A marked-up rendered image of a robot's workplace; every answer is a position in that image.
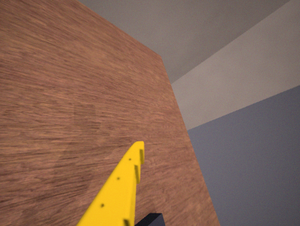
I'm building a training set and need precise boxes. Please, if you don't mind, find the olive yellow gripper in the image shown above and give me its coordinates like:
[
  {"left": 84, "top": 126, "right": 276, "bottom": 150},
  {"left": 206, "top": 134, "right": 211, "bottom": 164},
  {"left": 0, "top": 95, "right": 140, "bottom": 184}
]
[{"left": 76, "top": 141, "right": 144, "bottom": 226}]

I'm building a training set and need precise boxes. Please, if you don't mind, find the grey power strip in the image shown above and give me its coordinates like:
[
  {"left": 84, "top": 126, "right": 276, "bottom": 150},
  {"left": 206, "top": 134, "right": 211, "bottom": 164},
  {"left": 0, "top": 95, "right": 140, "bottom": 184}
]
[{"left": 134, "top": 213, "right": 166, "bottom": 226}]

